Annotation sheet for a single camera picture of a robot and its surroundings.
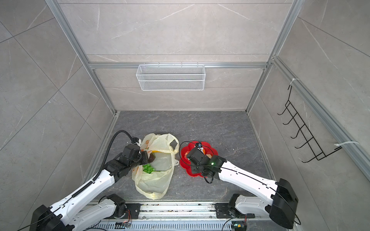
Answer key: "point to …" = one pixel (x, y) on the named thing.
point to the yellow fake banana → (156, 151)
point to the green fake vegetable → (148, 168)
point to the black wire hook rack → (310, 143)
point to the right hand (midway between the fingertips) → (195, 163)
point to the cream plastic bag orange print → (165, 147)
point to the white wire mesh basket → (170, 77)
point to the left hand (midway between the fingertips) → (147, 151)
